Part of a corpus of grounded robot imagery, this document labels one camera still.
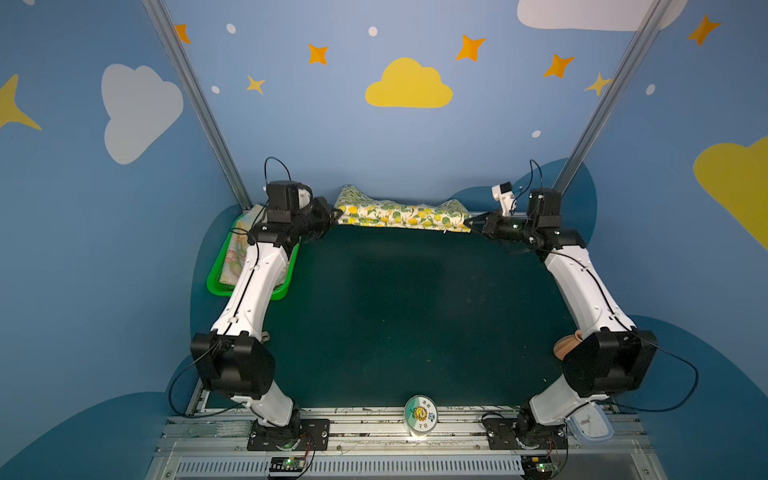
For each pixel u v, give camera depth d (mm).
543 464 717
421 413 706
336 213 772
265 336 883
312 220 674
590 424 743
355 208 799
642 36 732
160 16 687
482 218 733
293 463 704
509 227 686
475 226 759
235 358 428
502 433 746
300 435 733
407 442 735
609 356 439
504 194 722
